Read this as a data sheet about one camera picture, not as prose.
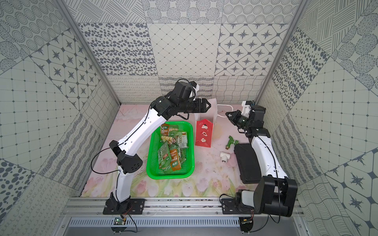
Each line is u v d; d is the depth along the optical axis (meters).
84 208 0.75
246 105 0.73
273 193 0.41
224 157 0.89
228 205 0.74
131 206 0.73
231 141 0.97
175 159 0.82
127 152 0.48
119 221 0.70
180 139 0.96
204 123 0.81
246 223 0.73
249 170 0.81
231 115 0.78
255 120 0.61
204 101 0.66
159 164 0.88
